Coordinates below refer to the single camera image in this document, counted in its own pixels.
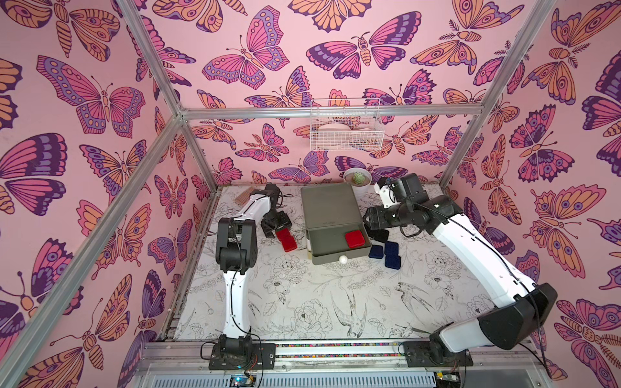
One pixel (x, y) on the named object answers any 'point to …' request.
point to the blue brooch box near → (393, 262)
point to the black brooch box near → (382, 235)
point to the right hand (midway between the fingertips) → (368, 218)
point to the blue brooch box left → (376, 251)
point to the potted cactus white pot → (360, 179)
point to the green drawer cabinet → (334, 227)
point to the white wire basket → (349, 133)
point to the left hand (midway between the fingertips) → (287, 228)
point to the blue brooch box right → (391, 248)
